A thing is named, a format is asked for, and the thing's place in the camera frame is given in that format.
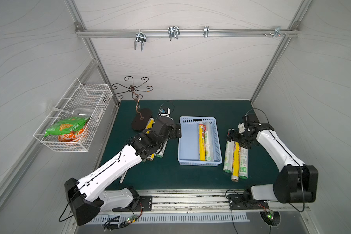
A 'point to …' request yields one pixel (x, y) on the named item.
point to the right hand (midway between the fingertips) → (233, 140)
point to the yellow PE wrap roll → (151, 157)
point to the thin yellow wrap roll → (202, 143)
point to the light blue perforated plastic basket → (188, 143)
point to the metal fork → (122, 177)
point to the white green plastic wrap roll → (209, 141)
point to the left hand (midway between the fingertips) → (173, 125)
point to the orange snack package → (71, 136)
